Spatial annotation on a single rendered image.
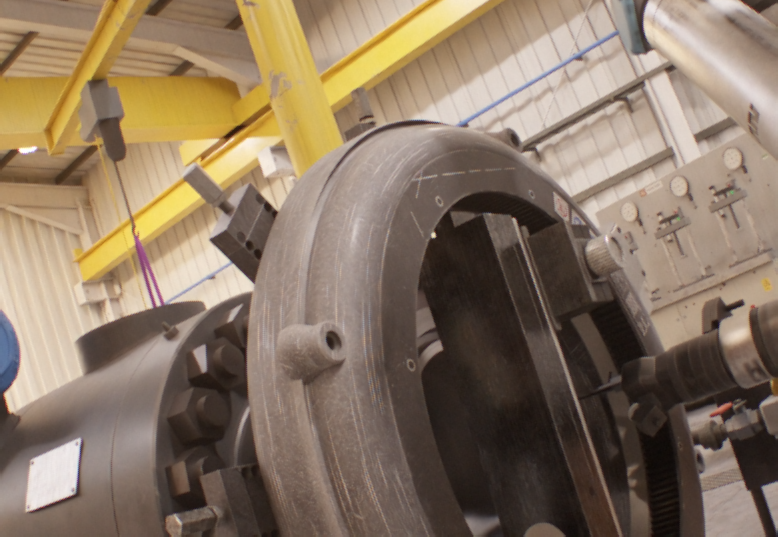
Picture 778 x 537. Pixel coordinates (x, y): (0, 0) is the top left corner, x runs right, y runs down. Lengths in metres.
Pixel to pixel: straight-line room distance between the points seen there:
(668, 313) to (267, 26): 3.77
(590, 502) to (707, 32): 0.52
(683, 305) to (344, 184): 6.57
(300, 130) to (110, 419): 3.87
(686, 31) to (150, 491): 0.79
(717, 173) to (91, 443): 6.93
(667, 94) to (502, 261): 11.36
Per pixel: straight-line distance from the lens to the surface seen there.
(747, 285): 7.20
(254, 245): 1.04
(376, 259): 0.96
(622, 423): 1.42
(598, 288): 1.17
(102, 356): 1.49
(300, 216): 1.00
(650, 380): 1.29
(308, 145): 5.05
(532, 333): 1.11
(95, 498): 1.28
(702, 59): 1.14
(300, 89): 5.13
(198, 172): 1.03
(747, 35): 1.11
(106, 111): 7.65
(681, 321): 7.56
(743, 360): 1.24
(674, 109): 12.39
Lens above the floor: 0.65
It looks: 10 degrees up
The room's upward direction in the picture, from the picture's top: 20 degrees counter-clockwise
